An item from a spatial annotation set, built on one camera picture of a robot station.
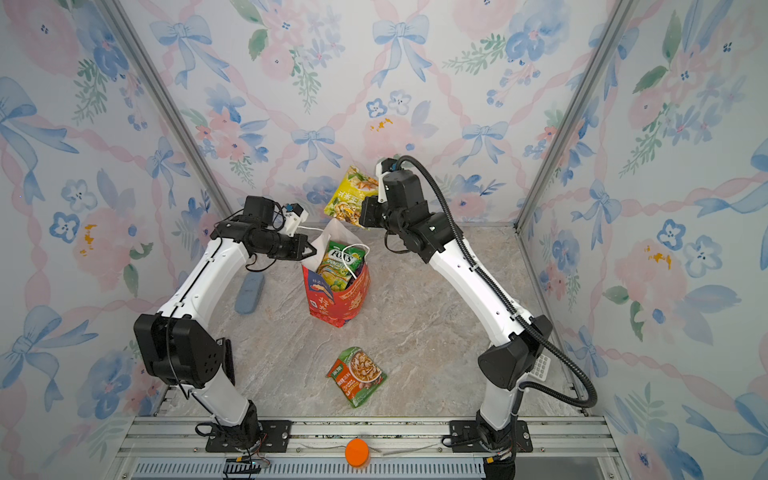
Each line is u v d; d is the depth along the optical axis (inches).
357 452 25.8
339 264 32.3
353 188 28.5
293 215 29.6
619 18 27.2
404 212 20.3
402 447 29.0
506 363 16.8
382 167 24.7
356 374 32.7
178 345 17.5
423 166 19.4
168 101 33.1
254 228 24.3
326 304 32.8
